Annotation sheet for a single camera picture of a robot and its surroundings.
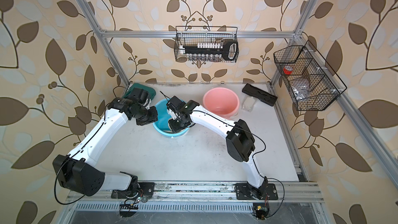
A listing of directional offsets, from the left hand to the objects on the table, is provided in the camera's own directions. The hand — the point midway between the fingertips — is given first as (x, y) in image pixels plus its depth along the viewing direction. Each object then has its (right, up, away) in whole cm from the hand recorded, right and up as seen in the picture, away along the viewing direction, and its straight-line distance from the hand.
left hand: (155, 116), depth 79 cm
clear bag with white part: (+56, +5, +26) cm, 62 cm away
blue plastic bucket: (+5, -5, -5) cm, 8 cm away
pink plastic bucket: (+38, +7, +20) cm, 43 cm away
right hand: (+9, -7, +5) cm, 13 cm away
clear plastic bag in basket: (+71, +12, -7) cm, 72 cm away
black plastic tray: (+67, +11, +33) cm, 76 cm away
